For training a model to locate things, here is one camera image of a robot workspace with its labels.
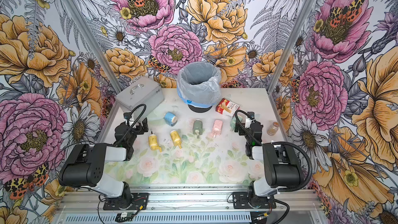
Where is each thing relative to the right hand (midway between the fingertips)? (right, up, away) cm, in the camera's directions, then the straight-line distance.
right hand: (243, 122), depth 95 cm
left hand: (-62, 0, -1) cm, 62 cm away
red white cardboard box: (-8, +8, +11) cm, 16 cm away
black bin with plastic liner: (-27, +21, -7) cm, 35 cm away
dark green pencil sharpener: (-28, -2, -1) cm, 28 cm away
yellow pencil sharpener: (-52, -9, -8) cm, 53 cm away
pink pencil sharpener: (-16, -3, -2) cm, 17 cm away
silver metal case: (-64, +19, +7) cm, 67 cm away
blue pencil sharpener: (-44, +2, +2) cm, 44 cm away
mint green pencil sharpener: (-6, -1, +2) cm, 7 cm away
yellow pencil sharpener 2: (-40, -8, -7) cm, 41 cm away
